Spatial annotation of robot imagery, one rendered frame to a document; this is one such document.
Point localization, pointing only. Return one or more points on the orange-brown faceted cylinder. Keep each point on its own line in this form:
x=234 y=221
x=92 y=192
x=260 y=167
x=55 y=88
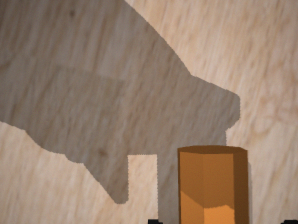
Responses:
x=213 y=185

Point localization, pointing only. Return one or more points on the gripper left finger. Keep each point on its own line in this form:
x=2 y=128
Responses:
x=154 y=221

